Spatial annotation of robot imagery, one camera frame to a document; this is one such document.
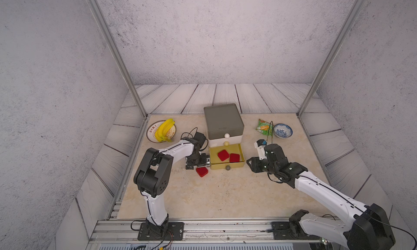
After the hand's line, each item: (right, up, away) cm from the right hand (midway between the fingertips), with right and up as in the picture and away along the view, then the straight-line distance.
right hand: (250, 161), depth 81 cm
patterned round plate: (-60, +16, +30) cm, 69 cm away
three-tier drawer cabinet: (-12, +18, +5) cm, 22 cm away
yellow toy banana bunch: (-52, +13, +23) cm, 58 cm away
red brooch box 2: (-6, -1, +15) cm, 16 cm away
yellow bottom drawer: (-17, -4, +10) cm, 20 cm away
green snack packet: (+15, +16, +26) cm, 34 cm away
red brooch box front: (-25, -8, +10) cm, 28 cm away
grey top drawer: (-13, +20, +8) cm, 25 cm away
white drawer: (-11, +9, +11) cm, 18 cm away
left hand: (-23, -6, +12) cm, 27 cm away
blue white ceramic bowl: (+28, +14, +28) cm, 42 cm away
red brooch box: (-13, 0, +17) cm, 21 cm away
